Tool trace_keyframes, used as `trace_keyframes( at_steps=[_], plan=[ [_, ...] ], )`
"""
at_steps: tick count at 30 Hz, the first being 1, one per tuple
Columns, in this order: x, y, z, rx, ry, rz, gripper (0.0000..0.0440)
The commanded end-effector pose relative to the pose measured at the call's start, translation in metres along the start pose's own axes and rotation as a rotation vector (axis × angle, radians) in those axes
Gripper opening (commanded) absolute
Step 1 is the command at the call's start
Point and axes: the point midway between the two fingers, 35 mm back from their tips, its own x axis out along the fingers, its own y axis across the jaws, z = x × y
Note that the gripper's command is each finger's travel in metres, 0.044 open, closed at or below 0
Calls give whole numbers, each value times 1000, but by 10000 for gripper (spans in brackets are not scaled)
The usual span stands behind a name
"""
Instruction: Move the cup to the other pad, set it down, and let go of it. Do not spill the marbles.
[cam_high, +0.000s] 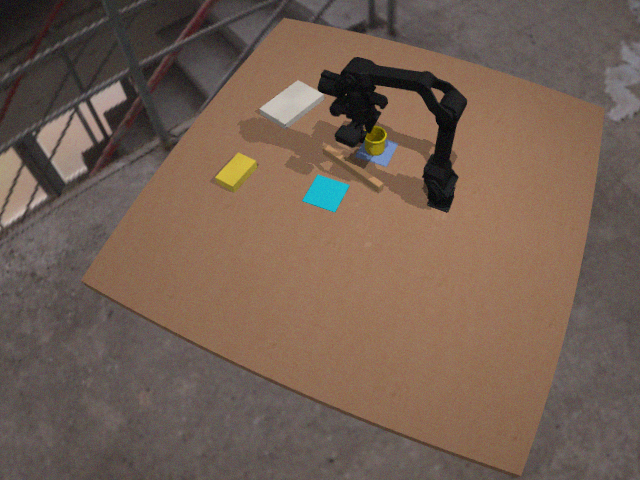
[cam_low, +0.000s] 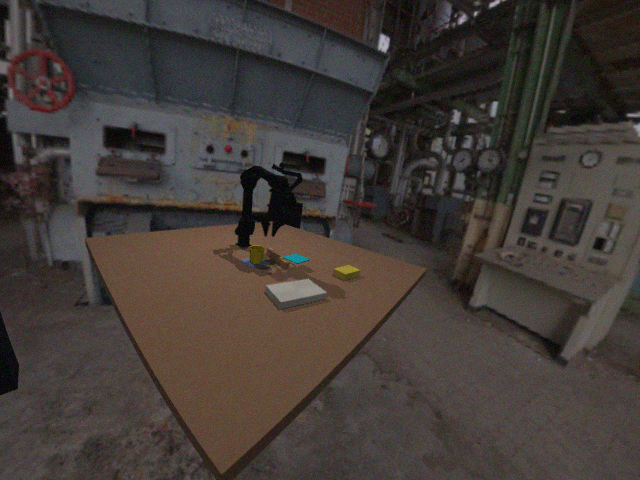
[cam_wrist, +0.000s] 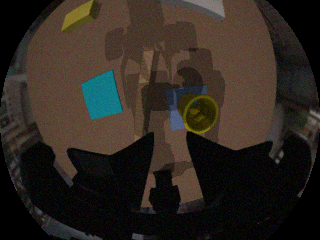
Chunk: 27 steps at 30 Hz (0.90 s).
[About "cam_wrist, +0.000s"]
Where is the tan rectangular bar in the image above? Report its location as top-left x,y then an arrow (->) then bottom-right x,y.
133,47 -> 155,143

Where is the yellow rectangular block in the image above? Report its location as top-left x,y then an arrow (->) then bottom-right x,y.
61,0 -> 99,35

